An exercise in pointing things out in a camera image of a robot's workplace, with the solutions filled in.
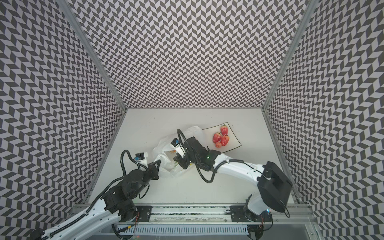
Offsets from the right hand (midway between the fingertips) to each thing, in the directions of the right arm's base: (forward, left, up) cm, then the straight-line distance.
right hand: (177, 159), depth 78 cm
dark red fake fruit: (+17, -28, -9) cm, 34 cm away
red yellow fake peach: (+25, -28, -9) cm, 39 cm away
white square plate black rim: (+22, -17, -9) cm, 30 cm away
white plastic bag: (+3, +7, +2) cm, 8 cm away
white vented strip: (-29, -3, -13) cm, 32 cm away
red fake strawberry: (+19, -23, -9) cm, 31 cm away
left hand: (-1, +9, 0) cm, 9 cm away
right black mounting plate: (-23, -30, -13) cm, 40 cm away
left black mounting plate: (-22, +16, -11) cm, 29 cm away
